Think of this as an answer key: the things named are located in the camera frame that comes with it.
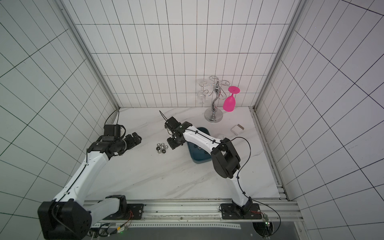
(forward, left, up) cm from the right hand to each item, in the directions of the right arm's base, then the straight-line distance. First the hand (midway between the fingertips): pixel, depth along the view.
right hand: (169, 144), depth 90 cm
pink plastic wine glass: (+28, -37, +10) cm, 48 cm away
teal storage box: (-2, -19, -9) cm, 21 cm away
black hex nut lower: (-1, +5, -7) cm, 9 cm away
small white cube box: (+20, -45, -8) cm, 50 cm away
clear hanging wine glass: (+32, -19, +13) cm, 40 cm away
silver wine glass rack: (+32, -29, -7) cm, 44 cm away
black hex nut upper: (+1, +9, -8) cm, 12 cm away
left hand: (-5, +18, +7) cm, 20 cm away
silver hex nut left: (+3, +6, -7) cm, 10 cm away
